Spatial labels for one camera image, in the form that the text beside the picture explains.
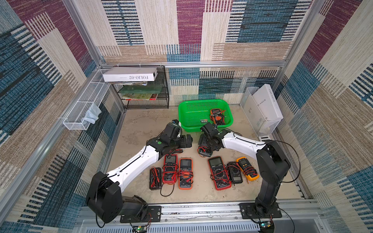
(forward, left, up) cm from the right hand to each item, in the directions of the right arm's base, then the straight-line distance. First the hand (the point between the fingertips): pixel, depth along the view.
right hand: (203, 142), depth 93 cm
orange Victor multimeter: (-19, +11, -2) cm, 23 cm away
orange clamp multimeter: (+22, -12, -1) cm, 25 cm away
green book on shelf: (+27, +35, +19) cm, 48 cm away
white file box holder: (+17, -37, +11) cm, 42 cm away
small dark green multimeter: (-8, 0, +2) cm, 8 cm away
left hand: (-4, +11, +11) cm, 16 cm away
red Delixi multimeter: (-17, +20, -1) cm, 26 cm away
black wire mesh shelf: (+42, +31, -4) cm, 53 cm away
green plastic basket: (+28, +6, -4) cm, 29 cm away
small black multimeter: (-19, -17, -3) cm, 25 cm away
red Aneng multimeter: (-20, -8, -2) cm, 22 cm away
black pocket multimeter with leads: (-22, +28, -2) cm, 35 cm away
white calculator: (+6, -39, -5) cm, 40 cm away
